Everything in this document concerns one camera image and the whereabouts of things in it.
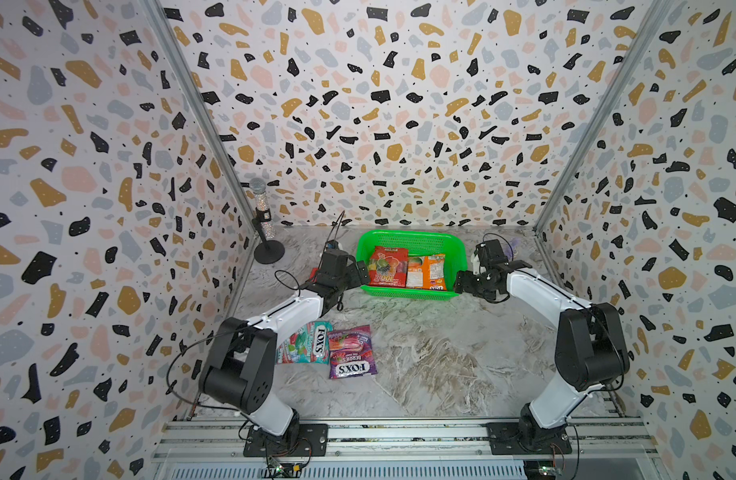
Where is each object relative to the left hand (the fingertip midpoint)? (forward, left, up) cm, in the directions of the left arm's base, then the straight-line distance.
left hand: (357, 268), depth 92 cm
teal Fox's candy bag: (-19, +14, -11) cm, 26 cm away
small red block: (-13, +9, +15) cm, 22 cm away
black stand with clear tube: (+19, +34, -13) cm, 41 cm away
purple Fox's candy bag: (-22, +2, -11) cm, 25 cm away
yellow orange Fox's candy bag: (+6, -19, -10) cm, 22 cm away
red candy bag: (+7, -10, -9) cm, 15 cm away
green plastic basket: (+23, -22, -14) cm, 34 cm away
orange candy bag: (+5, -25, -9) cm, 27 cm away
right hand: (-3, -33, -6) cm, 34 cm away
